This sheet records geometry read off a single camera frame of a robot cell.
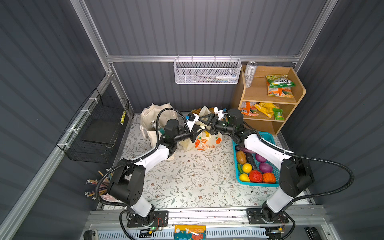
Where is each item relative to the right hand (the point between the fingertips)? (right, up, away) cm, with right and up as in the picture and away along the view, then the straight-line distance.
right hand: (200, 123), depth 77 cm
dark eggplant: (+31, -22, +14) cm, 41 cm away
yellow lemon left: (+28, -26, +10) cm, 39 cm away
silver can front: (-30, 0, +20) cm, 36 cm away
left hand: (+3, -2, +3) cm, 4 cm away
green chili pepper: (+24, -27, +12) cm, 38 cm away
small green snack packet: (+50, +6, +17) cm, 53 cm away
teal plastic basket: (+31, -26, +10) cm, 42 cm away
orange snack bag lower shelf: (+32, +10, +20) cm, 40 cm away
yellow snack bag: (+44, +10, +20) cm, 49 cm away
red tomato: (+30, -29, +4) cm, 42 cm away
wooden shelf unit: (+35, +18, +11) cm, 40 cm away
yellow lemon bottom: (+25, -30, +6) cm, 40 cm away
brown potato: (+26, -20, +14) cm, 36 cm away
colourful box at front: (-5, -52, -7) cm, 52 cm away
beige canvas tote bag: (-32, +3, +16) cm, 36 cm away
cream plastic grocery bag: (+3, -9, +8) cm, 13 cm away
